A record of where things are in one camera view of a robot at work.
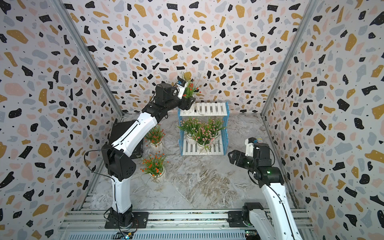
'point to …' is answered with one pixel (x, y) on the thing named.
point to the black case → (119, 128)
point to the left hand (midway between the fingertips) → (190, 93)
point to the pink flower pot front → (203, 136)
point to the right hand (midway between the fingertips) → (235, 155)
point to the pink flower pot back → (189, 125)
